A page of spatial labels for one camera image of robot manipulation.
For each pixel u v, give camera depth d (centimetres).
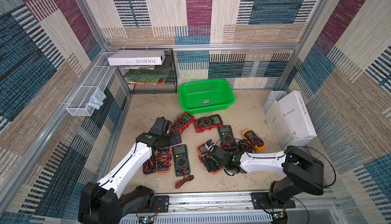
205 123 99
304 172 44
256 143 89
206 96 116
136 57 79
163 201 75
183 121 97
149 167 81
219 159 67
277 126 91
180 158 85
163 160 83
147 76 94
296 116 83
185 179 79
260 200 74
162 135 66
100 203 39
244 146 87
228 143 90
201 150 86
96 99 68
